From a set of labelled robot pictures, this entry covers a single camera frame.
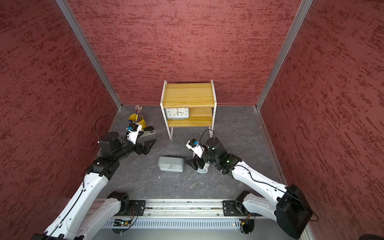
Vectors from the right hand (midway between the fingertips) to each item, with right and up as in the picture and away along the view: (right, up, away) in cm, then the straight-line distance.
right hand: (189, 158), depth 76 cm
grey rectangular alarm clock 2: (-10, -5, +6) cm, 13 cm away
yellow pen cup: (-40, +22, +24) cm, 52 cm away
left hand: (-21, +10, -1) cm, 23 cm away
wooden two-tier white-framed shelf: (+6, +32, +5) cm, 33 cm away
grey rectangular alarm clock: (-8, +24, +13) cm, 28 cm away
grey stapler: (-29, +11, +26) cm, 41 cm away
